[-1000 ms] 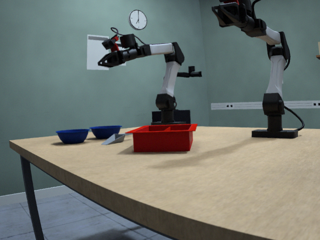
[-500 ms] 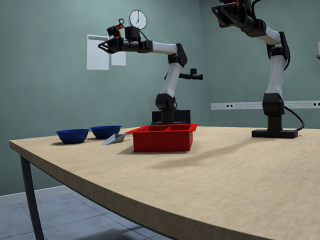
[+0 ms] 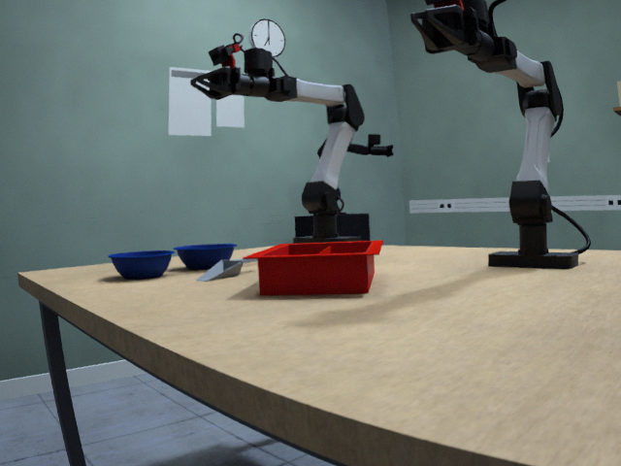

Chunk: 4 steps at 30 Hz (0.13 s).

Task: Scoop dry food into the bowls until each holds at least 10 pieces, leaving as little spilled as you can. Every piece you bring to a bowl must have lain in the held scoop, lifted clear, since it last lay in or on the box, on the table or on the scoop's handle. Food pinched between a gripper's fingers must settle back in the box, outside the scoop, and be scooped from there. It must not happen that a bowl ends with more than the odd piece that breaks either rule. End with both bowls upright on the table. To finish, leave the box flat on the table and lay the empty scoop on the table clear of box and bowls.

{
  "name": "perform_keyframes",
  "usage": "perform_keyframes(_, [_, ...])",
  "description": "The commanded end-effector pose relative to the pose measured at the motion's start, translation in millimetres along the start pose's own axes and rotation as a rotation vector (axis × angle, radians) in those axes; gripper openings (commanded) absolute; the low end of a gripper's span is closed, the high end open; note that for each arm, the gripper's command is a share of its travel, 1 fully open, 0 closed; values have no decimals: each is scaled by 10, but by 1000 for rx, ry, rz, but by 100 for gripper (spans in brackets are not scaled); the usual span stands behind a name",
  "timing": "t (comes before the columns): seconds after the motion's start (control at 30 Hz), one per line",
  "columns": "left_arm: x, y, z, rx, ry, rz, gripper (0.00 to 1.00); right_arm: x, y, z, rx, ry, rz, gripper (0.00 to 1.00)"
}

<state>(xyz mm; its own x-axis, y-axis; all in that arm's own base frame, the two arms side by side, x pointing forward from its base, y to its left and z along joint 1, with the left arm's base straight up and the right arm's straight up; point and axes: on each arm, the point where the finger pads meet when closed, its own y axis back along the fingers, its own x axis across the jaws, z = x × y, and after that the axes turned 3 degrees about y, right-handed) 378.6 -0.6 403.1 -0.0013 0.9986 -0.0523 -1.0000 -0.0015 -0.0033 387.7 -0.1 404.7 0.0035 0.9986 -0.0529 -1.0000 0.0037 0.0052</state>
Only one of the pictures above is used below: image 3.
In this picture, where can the blue bowl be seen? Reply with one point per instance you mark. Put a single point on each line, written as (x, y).
(135, 266)
(204, 257)

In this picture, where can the red box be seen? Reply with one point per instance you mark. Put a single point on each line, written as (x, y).
(316, 272)

